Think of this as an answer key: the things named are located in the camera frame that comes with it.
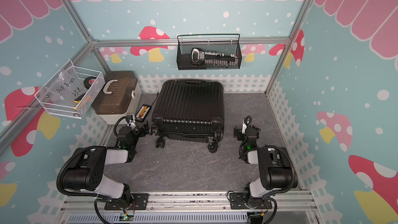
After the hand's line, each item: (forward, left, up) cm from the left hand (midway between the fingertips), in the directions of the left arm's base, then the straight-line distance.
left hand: (140, 124), depth 93 cm
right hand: (+1, -64, -1) cm, 64 cm away
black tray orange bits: (+14, +5, -7) cm, 16 cm away
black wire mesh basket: (+27, -26, +27) cm, 46 cm away
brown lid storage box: (+20, +19, +4) cm, 27 cm away
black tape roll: (+9, +21, +26) cm, 35 cm away
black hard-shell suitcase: (+1, -30, +13) cm, 33 cm away
